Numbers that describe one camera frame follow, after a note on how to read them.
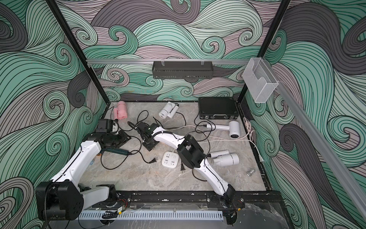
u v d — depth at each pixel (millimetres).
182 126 1039
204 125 1033
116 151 879
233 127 976
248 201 743
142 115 1113
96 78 1055
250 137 944
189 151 576
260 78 782
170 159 855
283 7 713
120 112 1080
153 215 698
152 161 872
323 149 501
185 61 944
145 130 737
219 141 967
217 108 1206
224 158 822
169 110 1095
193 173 816
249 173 810
